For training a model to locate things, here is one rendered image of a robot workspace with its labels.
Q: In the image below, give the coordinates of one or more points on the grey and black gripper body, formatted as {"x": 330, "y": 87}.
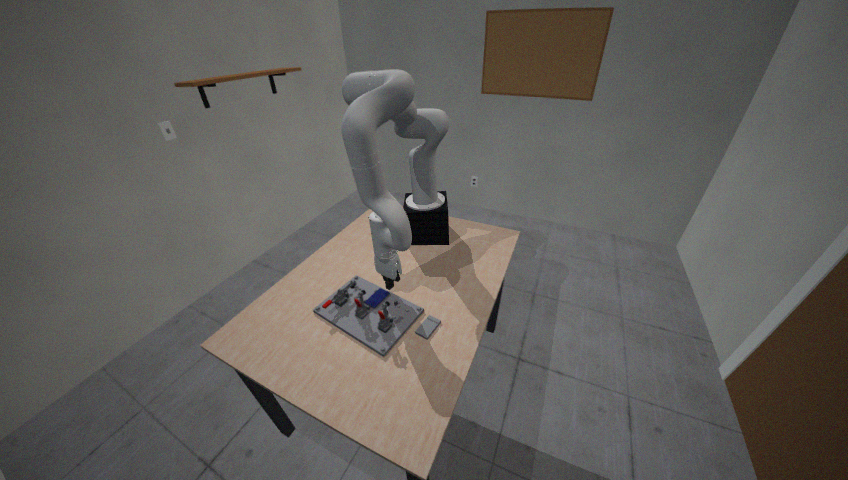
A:
{"x": 388, "y": 266}

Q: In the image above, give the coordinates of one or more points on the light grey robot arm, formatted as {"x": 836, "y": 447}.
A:
{"x": 389, "y": 223}

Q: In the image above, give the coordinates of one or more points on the blue rectangular block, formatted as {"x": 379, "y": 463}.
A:
{"x": 377, "y": 298}

